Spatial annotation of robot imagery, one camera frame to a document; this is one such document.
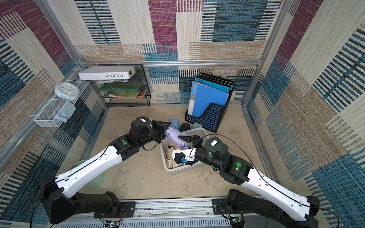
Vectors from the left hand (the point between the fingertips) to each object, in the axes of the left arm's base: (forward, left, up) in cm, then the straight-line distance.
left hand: (172, 122), depth 71 cm
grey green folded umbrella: (+18, -15, -26) cm, 35 cm away
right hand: (-11, -4, +2) cm, 12 cm away
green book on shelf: (+36, +38, -6) cm, 53 cm away
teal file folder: (+29, -25, 0) cm, 38 cm away
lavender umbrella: (-9, -1, +2) cm, 9 cm away
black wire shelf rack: (+36, +29, -10) cm, 47 cm away
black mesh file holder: (+16, -24, -16) cm, 33 cm away
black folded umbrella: (+20, -6, -30) cm, 36 cm away
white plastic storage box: (+6, -16, -17) cm, 24 cm away
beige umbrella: (-4, +4, -22) cm, 23 cm away
